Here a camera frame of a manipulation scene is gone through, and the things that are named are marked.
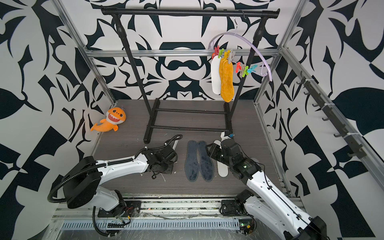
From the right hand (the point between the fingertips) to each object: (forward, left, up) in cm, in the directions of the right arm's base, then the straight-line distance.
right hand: (206, 146), depth 77 cm
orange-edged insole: (-6, -10, -17) cm, 21 cm away
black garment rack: (+34, +36, -13) cm, 51 cm away
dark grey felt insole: (-4, +8, -17) cm, 19 cm away
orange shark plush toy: (+27, +59, -8) cm, 65 cm away
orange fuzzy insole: (+24, -11, +16) cm, 31 cm away
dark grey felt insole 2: (-2, -1, -18) cm, 18 cm away
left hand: (-4, +20, -15) cm, 26 cm away
